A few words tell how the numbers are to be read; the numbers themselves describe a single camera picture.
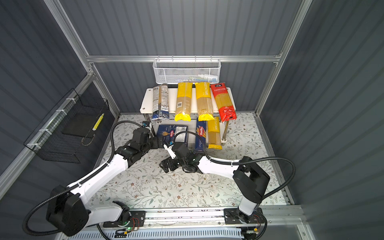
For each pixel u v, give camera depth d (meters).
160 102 0.75
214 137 0.96
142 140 0.64
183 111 0.70
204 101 0.76
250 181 0.46
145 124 0.72
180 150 0.63
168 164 0.72
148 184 0.85
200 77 0.92
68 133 0.73
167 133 0.92
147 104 0.78
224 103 0.74
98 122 0.78
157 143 0.75
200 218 0.76
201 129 0.97
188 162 0.64
